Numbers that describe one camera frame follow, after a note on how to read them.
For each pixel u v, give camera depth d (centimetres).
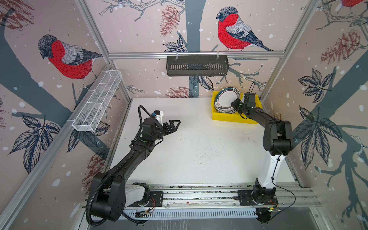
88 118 70
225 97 110
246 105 81
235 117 101
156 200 73
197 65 105
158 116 76
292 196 66
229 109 102
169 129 73
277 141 55
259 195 66
